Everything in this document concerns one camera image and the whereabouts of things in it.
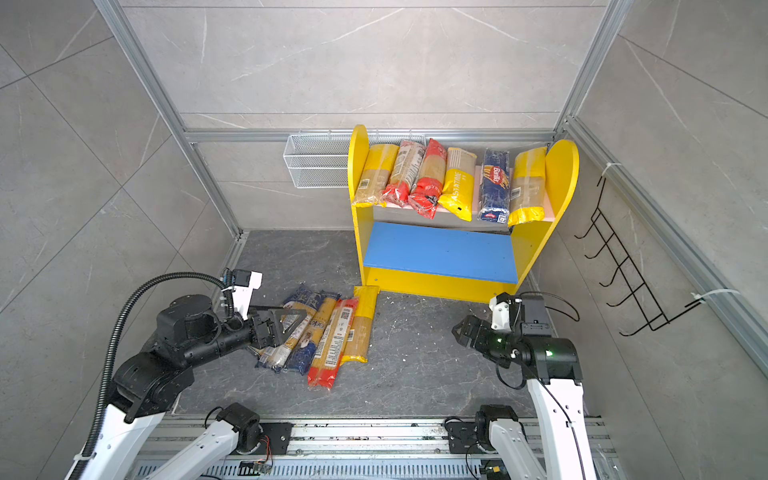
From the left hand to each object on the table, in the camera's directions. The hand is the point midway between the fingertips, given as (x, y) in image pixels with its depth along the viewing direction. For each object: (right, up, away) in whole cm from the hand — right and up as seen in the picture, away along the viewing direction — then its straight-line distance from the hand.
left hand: (294, 305), depth 61 cm
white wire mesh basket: (-4, +43, +40) cm, 59 cm away
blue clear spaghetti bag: (-5, -18, +23) cm, 30 cm away
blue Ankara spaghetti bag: (-9, -4, +34) cm, 36 cm away
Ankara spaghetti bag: (-6, -18, +25) cm, 31 cm away
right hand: (+39, -8, +10) cm, 41 cm away
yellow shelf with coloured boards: (+37, +10, +32) cm, 51 cm away
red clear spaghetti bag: (+2, -20, +23) cm, 30 cm away
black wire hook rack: (+73, -2, -2) cm, 73 cm away
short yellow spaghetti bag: (+10, -16, +27) cm, 33 cm away
